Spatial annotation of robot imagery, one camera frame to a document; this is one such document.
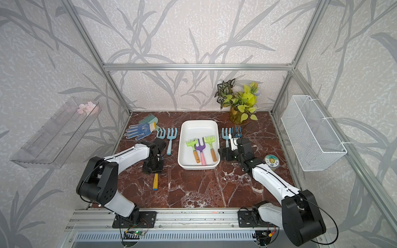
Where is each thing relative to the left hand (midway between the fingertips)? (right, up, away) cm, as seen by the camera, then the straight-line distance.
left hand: (157, 172), depth 87 cm
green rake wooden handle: (+30, +16, +15) cm, 38 cm away
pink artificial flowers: (-30, +35, -12) cm, 48 cm away
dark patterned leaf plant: (+39, +52, +17) cm, 67 cm away
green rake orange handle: (+18, +14, +14) cm, 28 cm away
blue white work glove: (-19, +23, +21) cm, 37 cm away
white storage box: (+20, +24, +22) cm, 38 cm away
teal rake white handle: (-4, +19, +18) cm, 27 cm away
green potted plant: (+51, +41, +12) cm, 67 cm away
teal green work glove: (-15, +32, +29) cm, 45 cm away
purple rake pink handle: (+24, +12, +12) cm, 30 cm away
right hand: (+39, +14, -1) cm, 41 cm away
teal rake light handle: (+42, +19, +18) cm, 49 cm away
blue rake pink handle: (0, -4, -3) cm, 5 cm away
